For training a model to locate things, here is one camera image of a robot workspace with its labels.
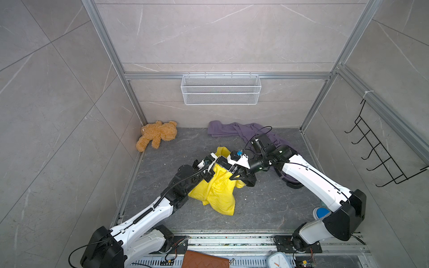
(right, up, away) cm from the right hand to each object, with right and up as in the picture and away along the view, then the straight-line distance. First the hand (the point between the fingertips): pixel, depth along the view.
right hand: (233, 175), depth 70 cm
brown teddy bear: (-47, +20, +35) cm, 62 cm away
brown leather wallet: (-16, -36, -2) cm, 39 cm away
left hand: (-8, +8, +3) cm, 11 cm away
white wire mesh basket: (-5, +47, +31) cm, 56 cm away
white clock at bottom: (+18, -35, -2) cm, 40 cm away
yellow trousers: (-6, -7, +1) cm, 9 cm away
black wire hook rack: (+58, +4, -7) cm, 59 cm away
